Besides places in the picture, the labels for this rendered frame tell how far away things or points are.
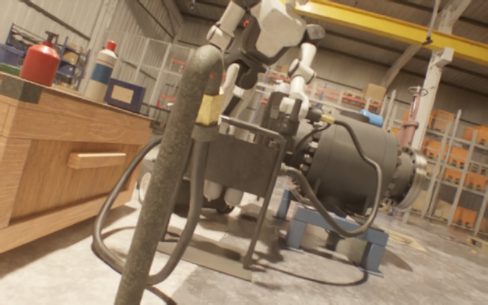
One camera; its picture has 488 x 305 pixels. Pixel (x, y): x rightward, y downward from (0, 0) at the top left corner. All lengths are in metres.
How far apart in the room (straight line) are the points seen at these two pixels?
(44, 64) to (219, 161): 0.66
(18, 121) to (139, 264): 0.49
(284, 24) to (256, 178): 0.79
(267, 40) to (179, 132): 1.20
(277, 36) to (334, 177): 0.90
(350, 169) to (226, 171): 0.89
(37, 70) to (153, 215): 0.62
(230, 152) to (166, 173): 0.79
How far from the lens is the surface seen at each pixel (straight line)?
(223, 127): 1.66
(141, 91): 1.28
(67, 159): 0.99
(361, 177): 1.82
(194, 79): 0.36
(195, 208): 0.68
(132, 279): 0.41
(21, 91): 0.76
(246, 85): 1.58
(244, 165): 1.13
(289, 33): 1.53
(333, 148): 1.75
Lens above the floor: 0.48
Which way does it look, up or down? 1 degrees up
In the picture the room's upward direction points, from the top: 17 degrees clockwise
